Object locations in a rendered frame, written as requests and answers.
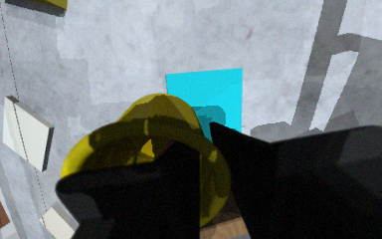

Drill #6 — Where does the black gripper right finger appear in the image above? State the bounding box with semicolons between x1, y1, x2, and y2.
210;121;382;239

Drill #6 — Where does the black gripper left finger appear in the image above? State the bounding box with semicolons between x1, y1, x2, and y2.
56;140;200;239

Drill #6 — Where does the white flat square panel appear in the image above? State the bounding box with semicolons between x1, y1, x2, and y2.
3;96;55;172

